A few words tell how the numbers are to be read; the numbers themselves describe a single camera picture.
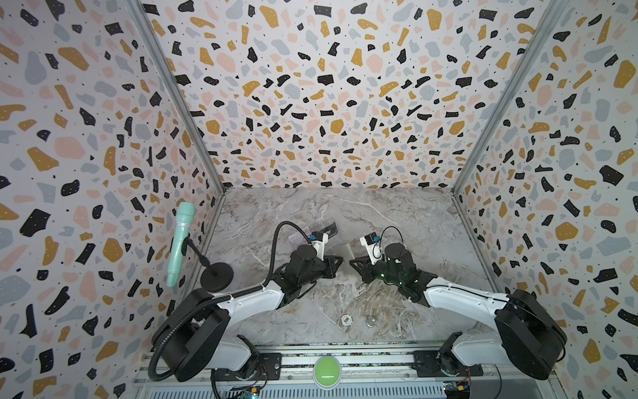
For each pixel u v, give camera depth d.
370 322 0.81
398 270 0.66
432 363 0.74
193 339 0.41
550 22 0.73
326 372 0.72
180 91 0.86
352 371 0.73
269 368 0.73
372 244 0.73
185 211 0.69
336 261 0.83
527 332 0.43
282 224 0.69
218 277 0.91
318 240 0.76
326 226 0.97
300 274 0.65
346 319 0.83
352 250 0.81
